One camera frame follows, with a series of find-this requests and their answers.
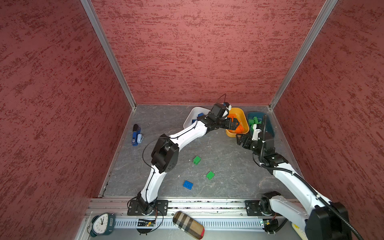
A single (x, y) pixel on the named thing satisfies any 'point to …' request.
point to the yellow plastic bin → (243, 121)
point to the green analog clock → (103, 224)
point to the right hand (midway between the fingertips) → (240, 139)
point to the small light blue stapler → (139, 138)
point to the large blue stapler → (136, 131)
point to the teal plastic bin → (269, 129)
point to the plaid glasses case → (186, 223)
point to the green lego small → (254, 121)
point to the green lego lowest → (210, 175)
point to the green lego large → (196, 160)
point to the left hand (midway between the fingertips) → (232, 124)
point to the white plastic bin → (193, 114)
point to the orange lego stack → (240, 129)
